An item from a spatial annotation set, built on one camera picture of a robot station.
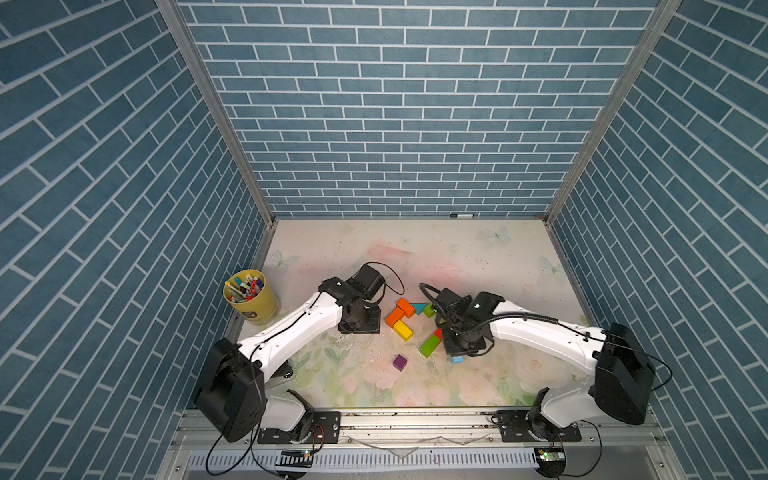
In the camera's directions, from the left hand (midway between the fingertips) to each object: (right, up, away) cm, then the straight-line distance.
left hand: (379, 330), depth 81 cm
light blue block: (+21, -7, -3) cm, 22 cm away
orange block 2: (+4, +1, +12) cm, 13 cm away
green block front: (+14, -7, +6) cm, 17 cm away
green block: (+12, +8, -12) cm, 19 cm away
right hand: (+20, -6, -1) cm, 21 cm away
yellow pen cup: (-40, +9, +8) cm, 42 cm away
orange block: (+8, +3, +13) cm, 15 cm away
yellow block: (+7, -2, +8) cm, 10 cm away
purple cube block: (+6, -10, +2) cm, 11 cm away
